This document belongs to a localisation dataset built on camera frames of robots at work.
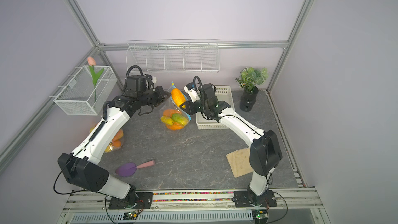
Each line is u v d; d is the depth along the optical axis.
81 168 0.40
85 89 0.85
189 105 0.75
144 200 0.74
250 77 0.91
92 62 0.79
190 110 0.76
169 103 0.84
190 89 0.71
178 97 0.78
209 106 0.63
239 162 0.86
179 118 0.87
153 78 0.70
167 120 0.91
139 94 0.59
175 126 0.92
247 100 1.01
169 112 0.95
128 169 0.84
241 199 0.74
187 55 1.01
